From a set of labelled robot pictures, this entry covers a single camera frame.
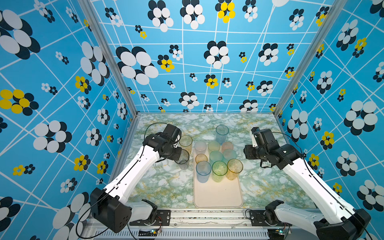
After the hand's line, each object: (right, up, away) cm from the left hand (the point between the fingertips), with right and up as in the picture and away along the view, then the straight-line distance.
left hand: (177, 153), depth 78 cm
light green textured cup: (+21, +2, +12) cm, 25 cm away
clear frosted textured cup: (+13, +1, +16) cm, 20 cm away
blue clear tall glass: (+26, +11, +13) cm, 31 cm away
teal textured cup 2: (+30, -3, +12) cm, 33 cm away
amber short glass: (+13, -4, +11) cm, 18 cm away
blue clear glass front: (+15, -11, +10) cm, 21 cm away
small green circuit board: (-11, -37, -7) cm, 39 cm away
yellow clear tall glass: (+31, -7, +1) cm, 32 cm away
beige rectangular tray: (+27, -23, +3) cm, 36 cm away
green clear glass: (+23, -10, +5) cm, 26 cm away
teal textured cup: (+22, -4, +11) cm, 25 cm away
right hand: (+37, +2, -1) cm, 38 cm away
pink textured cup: (+30, +2, +19) cm, 36 cm away
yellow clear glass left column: (+3, +3, +20) cm, 20 cm away
